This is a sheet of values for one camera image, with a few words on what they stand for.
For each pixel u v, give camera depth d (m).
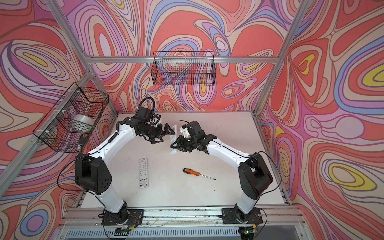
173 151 0.78
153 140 0.80
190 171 0.86
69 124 0.71
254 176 0.45
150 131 0.72
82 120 0.73
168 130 0.77
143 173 0.86
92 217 0.75
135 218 0.72
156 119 0.83
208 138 0.64
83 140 0.73
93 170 0.45
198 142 0.65
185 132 0.78
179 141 0.72
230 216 0.73
